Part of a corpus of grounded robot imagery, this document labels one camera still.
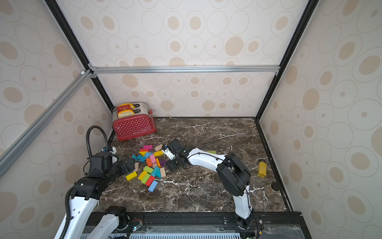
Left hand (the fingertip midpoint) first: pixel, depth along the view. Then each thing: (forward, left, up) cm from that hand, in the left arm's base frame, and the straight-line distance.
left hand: (130, 161), depth 74 cm
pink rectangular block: (+11, -6, -18) cm, 22 cm away
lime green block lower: (-1, -3, -19) cm, 19 cm away
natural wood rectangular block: (+2, -13, -19) cm, 23 cm away
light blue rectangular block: (-6, -9, -19) cm, 22 cm away
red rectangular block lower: (-3, -6, -19) cm, 20 cm away
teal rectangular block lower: (+3, -8, -18) cm, 20 cm away
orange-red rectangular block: (+9, -3, -19) cm, 21 cm away
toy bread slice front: (+34, +12, +1) cm, 36 cm away
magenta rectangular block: (+21, 0, -20) cm, 29 cm away
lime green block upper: (+4, -4, -19) cm, 19 cm away
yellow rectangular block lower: (+1, -1, -19) cm, 19 cm away
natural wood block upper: (+20, -8, -19) cm, 28 cm away
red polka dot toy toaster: (+32, +4, -7) cm, 33 cm away
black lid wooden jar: (-9, -73, -10) cm, 74 cm away
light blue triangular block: (+15, -1, -18) cm, 23 cm away
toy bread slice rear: (+37, +13, +3) cm, 40 cm away
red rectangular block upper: (+18, +2, -18) cm, 26 cm away
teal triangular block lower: (+2, -10, -19) cm, 21 cm away
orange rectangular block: (+8, -10, -17) cm, 21 cm away
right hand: (+4, -18, -15) cm, 23 cm away
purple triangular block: (+10, -11, -21) cm, 26 cm away
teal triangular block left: (+13, +8, -20) cm, 25 cm away
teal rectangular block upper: (+12, +3, -19) cm, 23 cm away
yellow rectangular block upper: (+15, -8, -18) cm, 25 cm away
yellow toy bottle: (+4, -73, -16) cm, 74 cm away
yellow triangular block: (+15, +2, -17) cm, 23 cm away
